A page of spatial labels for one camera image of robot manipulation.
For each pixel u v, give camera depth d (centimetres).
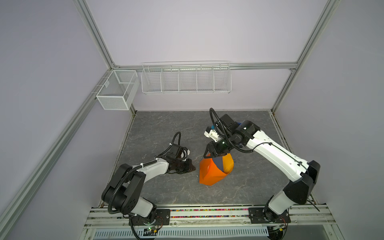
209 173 73
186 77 97
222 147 62
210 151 63
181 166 77
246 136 50
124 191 44
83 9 69
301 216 76
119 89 102
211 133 68
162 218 74
